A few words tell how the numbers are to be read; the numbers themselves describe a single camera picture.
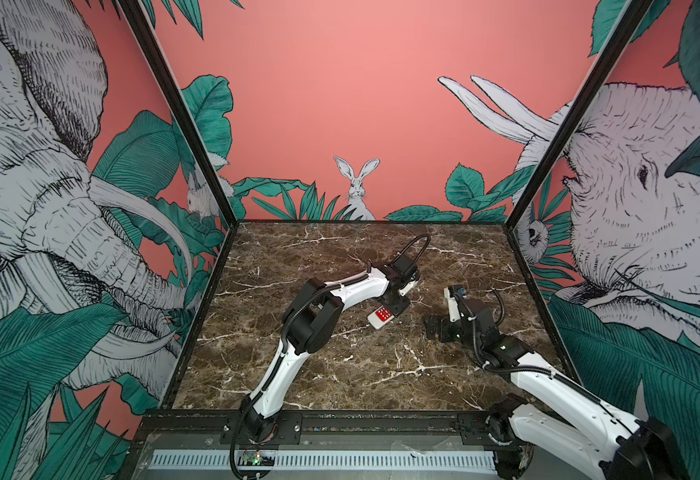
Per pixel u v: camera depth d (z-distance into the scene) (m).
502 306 1.01
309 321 0.56
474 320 0.61
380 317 0.93
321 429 0.75
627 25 0.70
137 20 0.70
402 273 0.78
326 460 0.70
